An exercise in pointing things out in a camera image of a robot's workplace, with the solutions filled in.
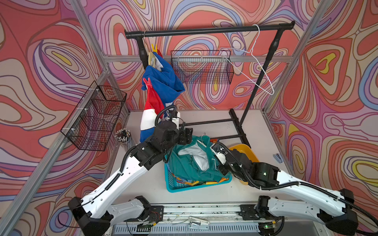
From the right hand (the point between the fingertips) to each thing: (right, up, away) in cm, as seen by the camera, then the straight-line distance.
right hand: (218, 158), depth 71 cm
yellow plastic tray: (+22, +1, +21) cm, 31 cm away
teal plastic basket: (-23, -18, +11) cm, 31 cm away
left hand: (-14, +14, -3) cm, 21 cm away
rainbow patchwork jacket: (-12, -15, +7) cm, 21 cm away
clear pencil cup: (-51, +10, +11) cm, 53 cm away
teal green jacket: (-10, -2, +4) cm, 11 cm away
